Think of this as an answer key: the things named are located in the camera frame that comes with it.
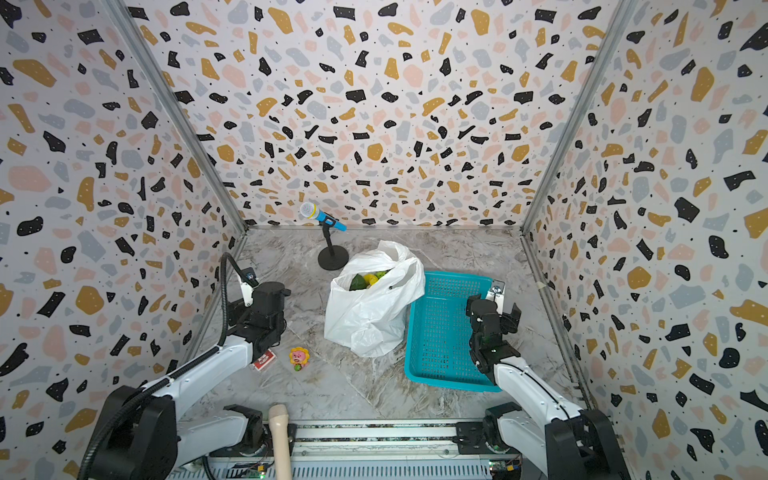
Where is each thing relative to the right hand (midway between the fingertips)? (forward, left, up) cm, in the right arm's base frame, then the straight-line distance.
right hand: (494, 294), depth 84 cm
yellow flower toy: (-15, +55, -10) cm, 58 cm away
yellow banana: (+9, +36, -6) cm, 38 cm away
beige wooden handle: (-31, +56, -10) cm, 65 cm away
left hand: (-2, +69, +3) cm, 69 cm away
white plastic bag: (-9, +34, 0) cm, 35 cm away
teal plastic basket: (-4, +15, -16) cm, 22 cm away
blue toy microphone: (+22, +55, +11) cm, 60 cm away
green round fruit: (+9, +41, -8) cm, 42 cm away
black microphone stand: (+25, +53, -15) cm, 60 cm away
